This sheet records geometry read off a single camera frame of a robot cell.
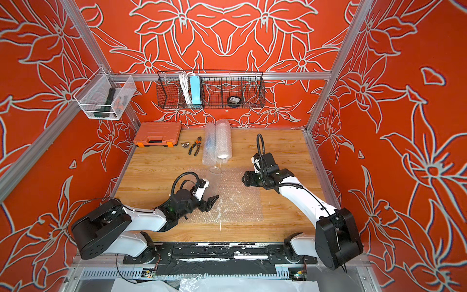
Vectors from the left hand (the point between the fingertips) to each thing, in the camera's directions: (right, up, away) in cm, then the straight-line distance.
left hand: (213, 191), depth 84 cm
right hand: (+14, +6, -1) cm, 16 cm away
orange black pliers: (-12, +24, +26) cm, 37 cm away
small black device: (+10, +46, +11) cm, 48 cm away
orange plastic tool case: (-40, +29, +31) cm, 59 cm away
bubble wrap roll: (+4, +25, +19) cm, 32 cm away
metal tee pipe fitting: (-20, +22, +26) cm, 39 cm away
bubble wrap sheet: (+11, -7, +3) cm, 13 cm away
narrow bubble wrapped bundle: (-4, +21, +19) cm, 29 cm away
